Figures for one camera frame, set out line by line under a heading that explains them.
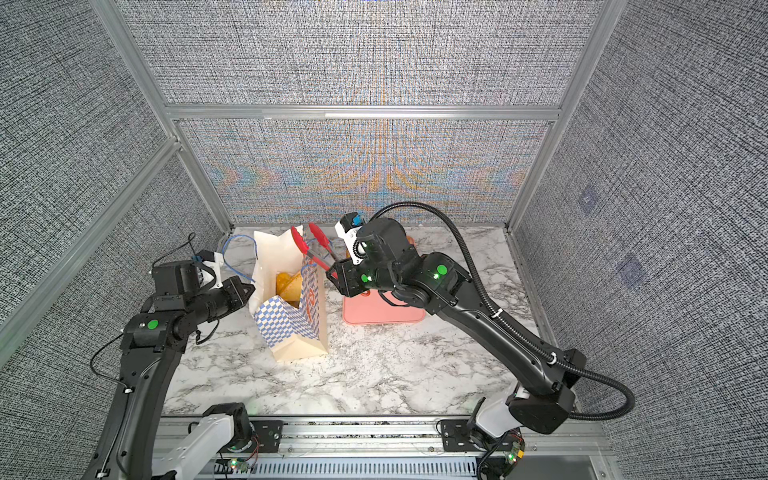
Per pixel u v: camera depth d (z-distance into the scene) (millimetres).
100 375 400
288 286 909
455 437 729
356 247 524
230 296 617
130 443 386
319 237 703
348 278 521
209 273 560
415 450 731
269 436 734
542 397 412
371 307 982
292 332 798
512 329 394
